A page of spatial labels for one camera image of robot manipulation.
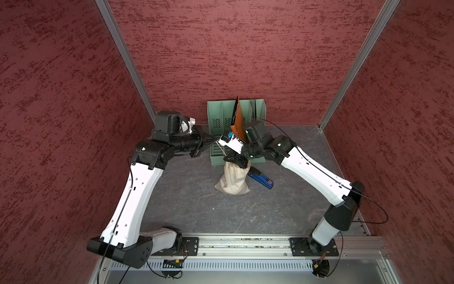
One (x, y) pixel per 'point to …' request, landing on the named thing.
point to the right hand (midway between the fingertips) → (228, 160)
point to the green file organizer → (219, 114)
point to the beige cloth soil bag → (233, 180)
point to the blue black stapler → (259, 178)
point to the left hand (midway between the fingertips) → (216, 141)
